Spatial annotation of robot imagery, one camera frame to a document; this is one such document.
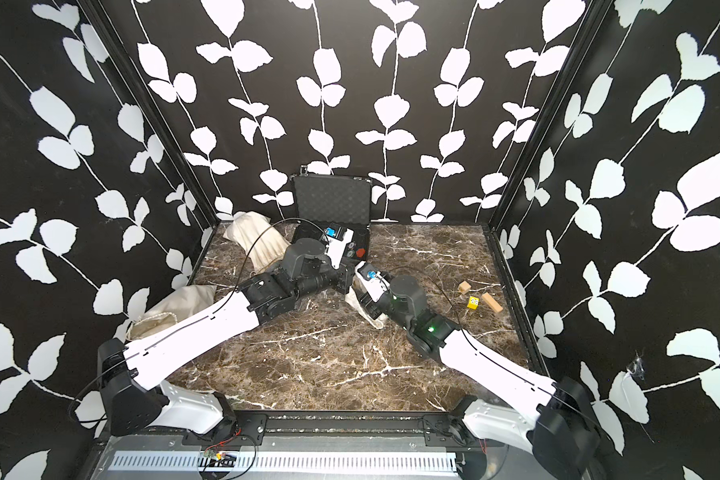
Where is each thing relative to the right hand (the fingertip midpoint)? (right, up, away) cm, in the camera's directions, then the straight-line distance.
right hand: (359, 275), depth 75 cm
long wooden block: (+44, -12, +23) cm, 51 cm away
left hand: (+1, +4, -5) cm, 7 cm away
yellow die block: (+37, -11, +20) cm, 43 cm away
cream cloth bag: (-2, -6, +3) cm, 7 cm away
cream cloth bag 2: (-36, +8, +32) cm, 48 cm away
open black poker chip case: (-9, +25, +33) cm, 42 cm away
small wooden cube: (+35, -6, +25) cm, 44 cm away
